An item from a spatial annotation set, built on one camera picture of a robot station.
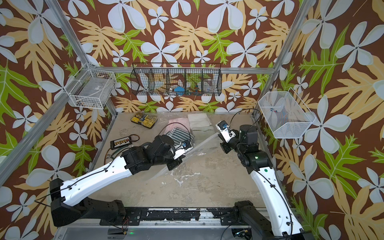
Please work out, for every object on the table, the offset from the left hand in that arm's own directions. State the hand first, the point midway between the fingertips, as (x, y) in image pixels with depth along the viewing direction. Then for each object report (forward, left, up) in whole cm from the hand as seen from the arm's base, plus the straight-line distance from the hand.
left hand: (183, 153), depth 70 cm
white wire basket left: (+37, +55, +10) cm, 67 cm away
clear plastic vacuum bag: (+26, 0, -17) cm, 31 cm away
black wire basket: (+52, +6, +7) cm, 53 cm away
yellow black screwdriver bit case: (+40, +31, -21) cm, 55 cm away
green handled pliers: (+11, +49, -24) cm, 56 cm away
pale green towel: (+28, -9, -22) cm, 37 cm away
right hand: (+9, -18, +4) cm, 21 cm away
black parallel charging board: (+21, +45, -23) cm, 55 cm away
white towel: (+41, -9, -21) cm, 47 cm away
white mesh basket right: (+24, -57, +2) cm, 62 cm away
